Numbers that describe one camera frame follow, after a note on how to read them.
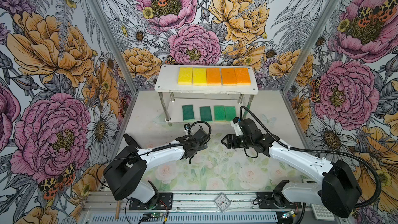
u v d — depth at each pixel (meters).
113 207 0.73
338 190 0.41
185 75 0.78
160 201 0.73
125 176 0.43
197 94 0.97
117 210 0.71
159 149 0.52
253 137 0.63
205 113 0.98
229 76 0.78
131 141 0.91
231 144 0.73
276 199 0.66
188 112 0.99
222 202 0.73
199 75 0.77
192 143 0.66
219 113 0.98
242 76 0.78
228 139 0.74
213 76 0.78
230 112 0.99
